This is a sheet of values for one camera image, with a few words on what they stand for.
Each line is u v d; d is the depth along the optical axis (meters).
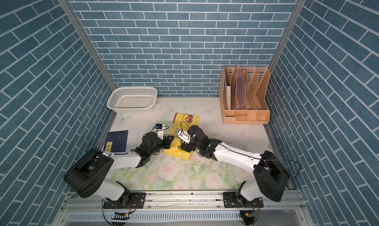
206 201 0.75
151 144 0.70
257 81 1.03
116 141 0.95
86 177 0.44
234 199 0.74
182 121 1.08
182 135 0.69
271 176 0.42
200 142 0.62
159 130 0.79
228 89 0.89
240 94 1.02
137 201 0.73
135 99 1.19
